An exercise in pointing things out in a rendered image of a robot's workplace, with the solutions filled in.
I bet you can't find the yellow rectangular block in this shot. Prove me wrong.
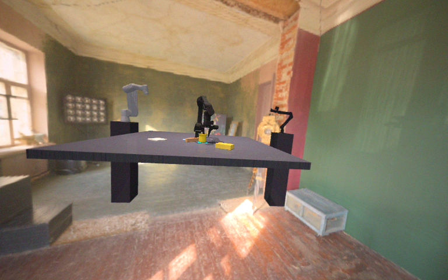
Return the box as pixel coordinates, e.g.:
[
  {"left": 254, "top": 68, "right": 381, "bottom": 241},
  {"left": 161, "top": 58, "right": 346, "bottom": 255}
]
[{"left": 215, "top": 142, "right": 234, "bottom": 150}]

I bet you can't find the yellow cup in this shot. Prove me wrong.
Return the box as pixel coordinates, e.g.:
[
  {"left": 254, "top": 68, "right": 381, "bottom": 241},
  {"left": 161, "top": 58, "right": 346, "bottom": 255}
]
[{"left": 198, "top": 134, "right": 207, "bottom": 143}]

